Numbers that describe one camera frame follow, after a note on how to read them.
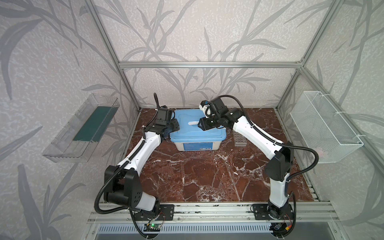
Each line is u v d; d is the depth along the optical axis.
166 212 0.74
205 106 0.72
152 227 0.72
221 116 0.61
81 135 0.65
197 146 0.90
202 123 0.71
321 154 0.72
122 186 0.42
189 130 0.86
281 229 0.74
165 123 0.64
